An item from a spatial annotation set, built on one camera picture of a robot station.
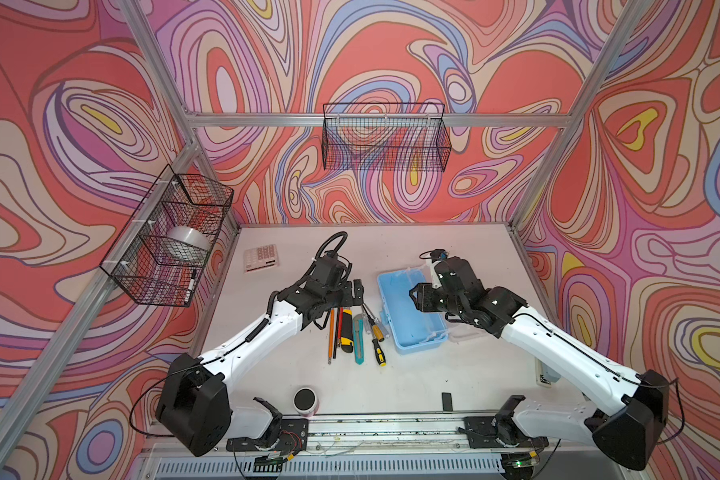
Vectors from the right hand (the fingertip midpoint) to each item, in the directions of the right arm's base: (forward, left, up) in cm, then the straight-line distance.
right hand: (417, 301), depth 78 cm
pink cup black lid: (-21, +30, -12) cm, 38 cm away
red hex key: (+7, +22, -17) cm, 29 cm away
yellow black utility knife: (-3, +19, -17) cm, 26 cm away
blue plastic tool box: (+1, 0, -18) cm, 18 cm away
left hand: (+6, +17, -3) cm, 18 cm away
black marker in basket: (+2, +56, +9) cm, 57 cm away
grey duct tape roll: (+12, +57, +15) cm, 60 cm away
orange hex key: (-1, +24, -18) cm, 30 cm away
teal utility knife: (+2, +16, -16) cm, 23 cm away
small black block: (-20, -7, -18) cm, 28 cm away
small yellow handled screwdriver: (+4, +11, -17) cm, 21 cm away
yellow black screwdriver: (-7, +10, -17) cm, 21 cm away
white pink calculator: (+29, +52, -15) cm, 61 cm away
